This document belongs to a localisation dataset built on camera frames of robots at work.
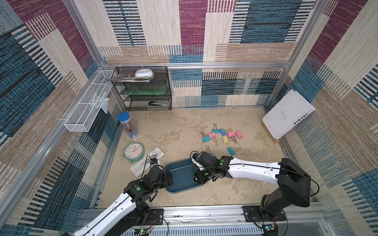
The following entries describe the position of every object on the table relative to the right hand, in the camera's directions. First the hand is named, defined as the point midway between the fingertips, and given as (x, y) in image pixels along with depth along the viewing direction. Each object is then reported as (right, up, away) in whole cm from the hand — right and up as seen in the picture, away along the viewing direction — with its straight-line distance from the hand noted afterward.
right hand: (196, 177), depth 81 cm
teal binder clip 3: (+23, +11, +14) cm, 29 cm away
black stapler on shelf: (-31, +43, +30) cm, 61 cm away
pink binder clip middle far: (+24, +21, +21) cm, 38 cm away
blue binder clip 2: (+10, +9, +14) cm, 20 cm away
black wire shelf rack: (-36, +54, +23) cm, 69 cm away
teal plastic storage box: (-8, 0, +8) cm, 11 cm away
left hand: (-16, 0, -1) cm, 16 cm away
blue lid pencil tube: (-43, +32, +9) cm, 54 cm away
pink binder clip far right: (+31, +21, +24) cm, 44 cm away
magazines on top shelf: (-40, +57, +10) cm, 71 cm away
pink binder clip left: (+12, +20, +22) cm, 32 cm away
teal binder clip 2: (+7, +19, +20) cm, 28 cm away
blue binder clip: (+20, +23, +23) cm, 38 cm away
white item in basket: (-49, +40, -3) cm, 64 cm away
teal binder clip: (+15, +24, +27) cm, 39 cm away
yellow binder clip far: (+20, +18, +18) cm, 33 cm away
